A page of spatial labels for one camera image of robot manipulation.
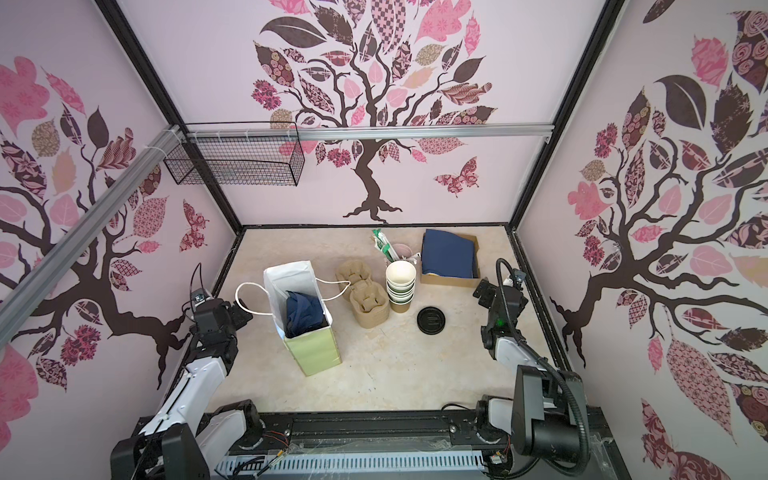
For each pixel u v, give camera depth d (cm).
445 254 109
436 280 100
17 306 49
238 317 76
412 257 89
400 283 82
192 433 43
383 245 92
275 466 70
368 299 89
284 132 91
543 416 42
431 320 92
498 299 64
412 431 74
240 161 122
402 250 100
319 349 68
